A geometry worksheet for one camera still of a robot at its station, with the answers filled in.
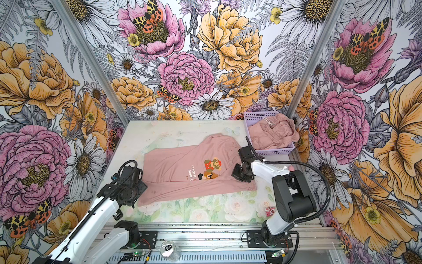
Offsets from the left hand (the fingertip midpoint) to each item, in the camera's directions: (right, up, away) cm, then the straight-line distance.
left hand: (139, 195), depth 81 cm
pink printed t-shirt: (+30, +10, +17) cm, 36 cm away
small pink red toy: (+62, -7, -3) cm, 63 cm away
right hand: (+47, +4, +10) cm, 49 cm away
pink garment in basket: (+75, +31, +31) cm, 87 cm away
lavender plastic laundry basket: (+62, +42, +39) cm, 84 cm away
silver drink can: (+21, -13, -20) cm, 32 cm away
